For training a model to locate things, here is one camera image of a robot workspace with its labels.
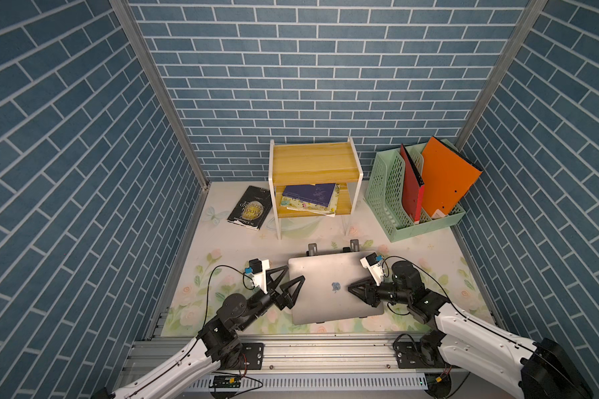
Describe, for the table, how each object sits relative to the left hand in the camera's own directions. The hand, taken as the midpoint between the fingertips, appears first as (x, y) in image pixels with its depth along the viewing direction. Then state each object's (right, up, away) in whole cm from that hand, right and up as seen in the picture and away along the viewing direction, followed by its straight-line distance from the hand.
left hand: (302, 278), depth 70 cm
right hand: (+16, -6, +8) cm, 19 cm away
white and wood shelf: (-2, +35, +12) cm, 37 cm away
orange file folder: (+53, +32, +21) cm, 65 cm away
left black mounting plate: (-15, -25, +4) cm, 30 cm away
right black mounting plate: (+32, -24, +3) cm, 40 cm away
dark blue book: (+5, +25, +23) cm, 35 cm away
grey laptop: (+7, -9, +11) cm, 16 cm away
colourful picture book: (-2, +21, +21) cm, 30 cm away
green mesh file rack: (+32, +25, +26) cm, 48 cm away
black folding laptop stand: (+19, +5, +24) cm, 31 cm away
